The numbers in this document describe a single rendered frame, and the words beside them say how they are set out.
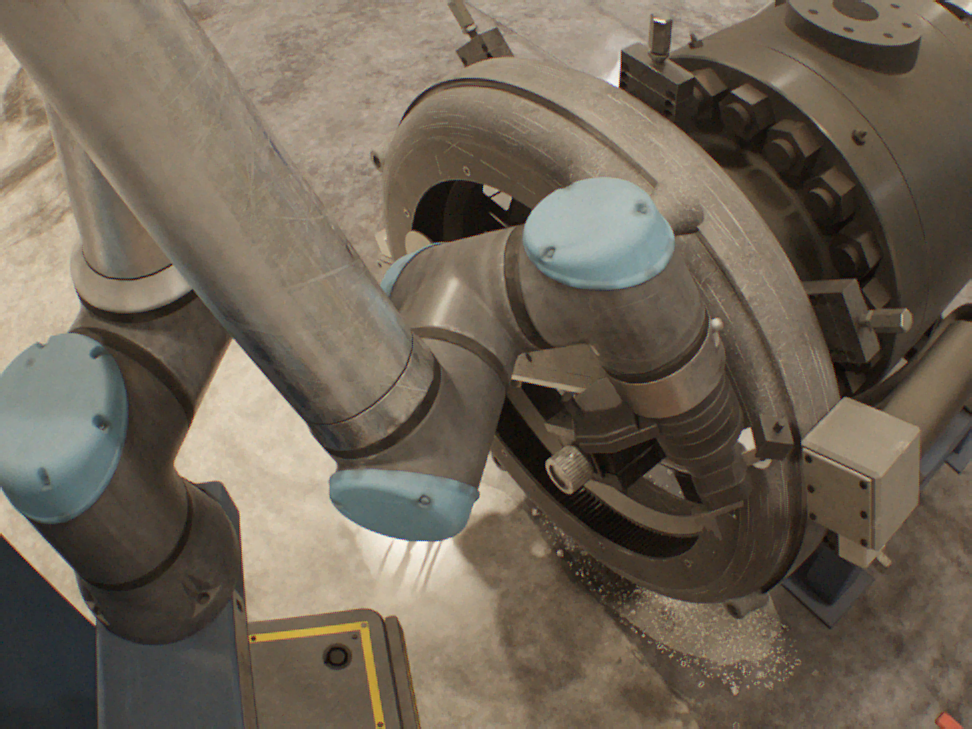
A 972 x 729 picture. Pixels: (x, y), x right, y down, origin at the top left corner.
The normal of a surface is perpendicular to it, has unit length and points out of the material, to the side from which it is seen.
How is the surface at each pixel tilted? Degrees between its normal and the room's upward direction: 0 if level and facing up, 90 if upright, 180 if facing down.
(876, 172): 37
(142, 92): 75
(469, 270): 33
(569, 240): 19
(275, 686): 0
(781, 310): 42
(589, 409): 25
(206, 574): 70
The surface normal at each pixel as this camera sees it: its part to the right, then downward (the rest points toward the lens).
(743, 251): 0.25, -0.22
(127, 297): 0.08, 0.14
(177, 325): 0.54, 0.71
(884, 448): -0.31, -0.80
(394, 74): -0.08, -0.64
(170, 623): 0.40, 0.40
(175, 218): -0.07, 0.72
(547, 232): -0.40, -0.65
